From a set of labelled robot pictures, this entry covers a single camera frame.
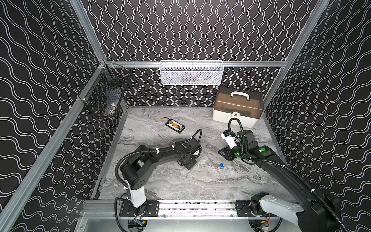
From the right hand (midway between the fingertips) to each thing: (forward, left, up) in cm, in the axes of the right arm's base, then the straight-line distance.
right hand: (222, 149), depth 81 cm
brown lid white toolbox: (+29, -19, +6) cm, 35 cm away
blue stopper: (-3, -2, -15) cm, 15 cm away
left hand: (-2, +18, -12) cm, 22 cm away
